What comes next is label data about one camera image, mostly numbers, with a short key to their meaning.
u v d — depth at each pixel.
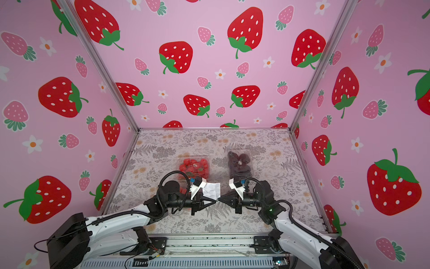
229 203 0.69
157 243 0.75
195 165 0.93
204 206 0.68
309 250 0.46
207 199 0.67
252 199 0.66
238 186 0.63
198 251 0.73
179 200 0.64
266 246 0.72
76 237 0.41
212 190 0.66
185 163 0.94
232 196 0.67
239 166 0.93
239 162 0.93
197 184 0.64
